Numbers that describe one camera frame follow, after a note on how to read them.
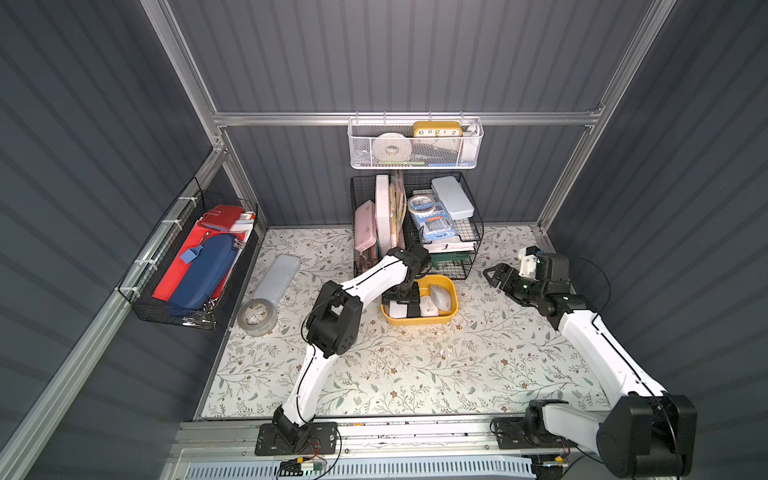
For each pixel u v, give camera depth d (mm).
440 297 947
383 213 892
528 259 750
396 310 920
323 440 732
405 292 822
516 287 733
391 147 863
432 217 917
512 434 738
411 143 875
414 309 926
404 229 1051
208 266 681
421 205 960
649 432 393
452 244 918
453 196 991
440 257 943
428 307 939
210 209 829
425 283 991
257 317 958
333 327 574
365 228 1024
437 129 868
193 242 740
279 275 1051
